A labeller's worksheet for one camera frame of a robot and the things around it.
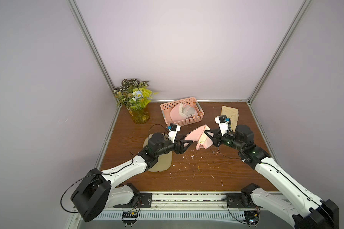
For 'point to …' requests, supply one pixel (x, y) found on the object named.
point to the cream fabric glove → (232, 113)
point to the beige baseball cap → (164, 161)
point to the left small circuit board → (129, 217)
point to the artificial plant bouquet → (133, 93)
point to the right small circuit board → (251, 217)
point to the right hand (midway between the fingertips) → (206, 129)
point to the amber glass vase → (140, 116)
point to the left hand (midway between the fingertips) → (190, 141)
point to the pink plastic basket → (166, 108)
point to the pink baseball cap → (198, 135)
